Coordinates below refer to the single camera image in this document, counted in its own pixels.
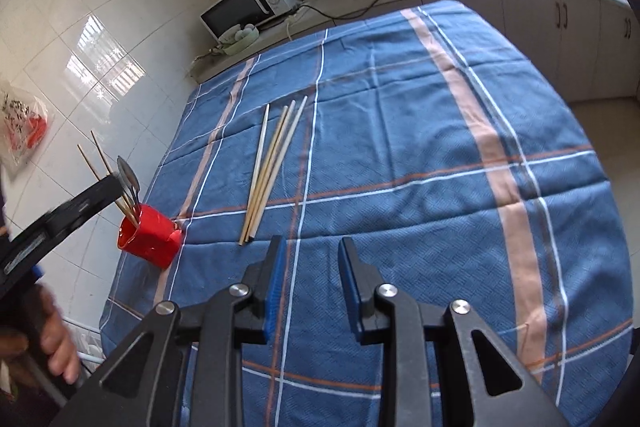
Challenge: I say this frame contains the person's left hand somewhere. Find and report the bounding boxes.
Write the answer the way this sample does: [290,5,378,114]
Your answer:
[0,287,82,385]

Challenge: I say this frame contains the white kitchen cabinets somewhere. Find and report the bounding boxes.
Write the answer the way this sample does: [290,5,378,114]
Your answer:
[400,0,640,104]

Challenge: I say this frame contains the clear plastic bag red print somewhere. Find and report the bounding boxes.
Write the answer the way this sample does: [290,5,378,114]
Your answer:
[0,81,51,180]

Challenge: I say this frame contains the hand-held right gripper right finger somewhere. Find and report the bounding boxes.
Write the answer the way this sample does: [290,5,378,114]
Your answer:
[337,236,567,427]

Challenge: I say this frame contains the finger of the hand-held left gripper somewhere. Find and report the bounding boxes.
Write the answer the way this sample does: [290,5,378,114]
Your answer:
[42,176,126,234]

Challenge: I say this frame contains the blue plaid tablecloth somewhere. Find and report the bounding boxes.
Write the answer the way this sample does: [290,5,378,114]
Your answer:
[99,0,635,427]

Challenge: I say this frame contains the wooden chopstick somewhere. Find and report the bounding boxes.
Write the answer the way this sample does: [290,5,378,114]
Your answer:
[246,103,271,220]
[245,99,296,245]
[76,144,135,227]
[90,130,138,215]
[239,105,289,247]
[251,95,308,243]

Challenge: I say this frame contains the metal spoon ornate handle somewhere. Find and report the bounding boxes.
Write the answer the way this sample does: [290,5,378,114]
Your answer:
[116,156,142,220]

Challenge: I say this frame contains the red plastic cup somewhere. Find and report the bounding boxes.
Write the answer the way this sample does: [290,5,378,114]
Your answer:
[116,203,184,269]

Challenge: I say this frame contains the white microwave oven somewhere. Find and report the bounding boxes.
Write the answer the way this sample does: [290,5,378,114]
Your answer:
[200,0,303,42]

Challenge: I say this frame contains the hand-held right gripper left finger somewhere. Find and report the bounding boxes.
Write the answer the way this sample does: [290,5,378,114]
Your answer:
[60,235,289,427]

